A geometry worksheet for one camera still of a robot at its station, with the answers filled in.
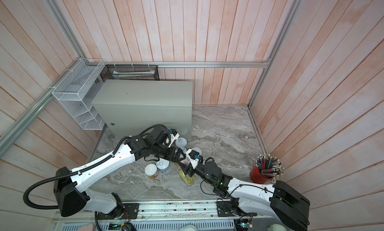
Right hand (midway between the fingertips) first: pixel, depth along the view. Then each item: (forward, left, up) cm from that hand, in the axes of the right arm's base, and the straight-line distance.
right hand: (183, 156), depth 76 cm
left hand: (-2, +3, +2) cm, 4 cm away
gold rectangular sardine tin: (-8, -3, -12) cm, 15 cm away
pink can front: (-4, -2, +2) cm, 5 cm away
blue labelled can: (-1, +12, -11) cm, 16 cm away
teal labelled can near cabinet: (+14, +2, -10) cm, 18 cm away
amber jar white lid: (-5, +18, -9) cm, 21 cm away
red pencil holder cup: (-8, -38, -7) cm, 39 cm away
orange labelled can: (+12, -8, -16) cm, 21 cm away
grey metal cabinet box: (+21, +33, +13) cm, 41 cm away
